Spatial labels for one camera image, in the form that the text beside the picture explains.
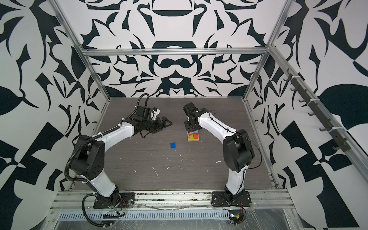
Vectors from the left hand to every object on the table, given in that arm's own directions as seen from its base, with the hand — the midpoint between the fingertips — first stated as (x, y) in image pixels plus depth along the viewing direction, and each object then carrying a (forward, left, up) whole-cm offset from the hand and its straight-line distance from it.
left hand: (169, 123), depth 88 cm
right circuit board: (-46, -33, -15) cm, 58 cm away
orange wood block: (-3, -17, -13) cm, 21 cm away
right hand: (0, -14, -3) cm, 14 cm away
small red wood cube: (-1, -17, -10) cm, 20 cm away
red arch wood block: (-1, -12, -12) cm, 17 cm away
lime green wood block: (-3, -13, -12) cm, 18 cm away
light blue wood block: (-4, -16, -4) cm, 17 cm away
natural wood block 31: (-5, -14, -13) cm, 20 cm away
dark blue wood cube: (-8, -2, -14) cm, 16 cm away
